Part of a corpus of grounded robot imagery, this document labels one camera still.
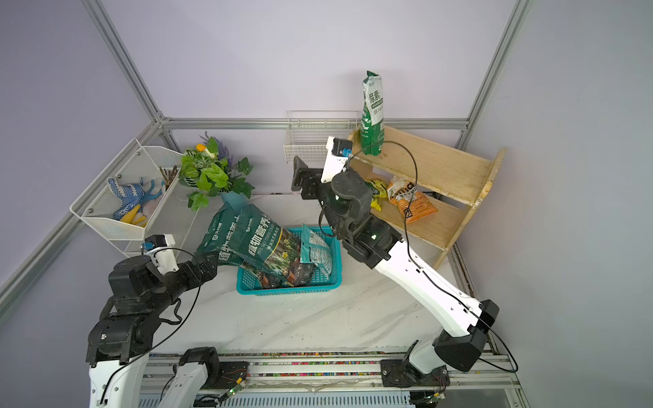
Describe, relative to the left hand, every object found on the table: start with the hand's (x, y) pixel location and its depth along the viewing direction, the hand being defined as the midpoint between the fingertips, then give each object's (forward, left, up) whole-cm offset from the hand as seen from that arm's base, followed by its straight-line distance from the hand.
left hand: (204, 258), depth 66 cm
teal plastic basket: (+7, -28, -29) cm, 41 cm away
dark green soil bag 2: (+10, -13, -12) cm, 21 cm away
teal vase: (+35, +5, -15) cm, 38 cm away
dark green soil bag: (+11, +1, -6) cm, 13 cm away
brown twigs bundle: (+30, +21, +2) cm, 37 cm away
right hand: (+14, -29, +20) cm, 38 cm away
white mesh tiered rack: (+16, +17, 0) cm, 23 cm away
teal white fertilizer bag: (+13, -28, -16) cm, 35 cm away
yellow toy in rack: (+12, +25, +3) cm, 28 cm away
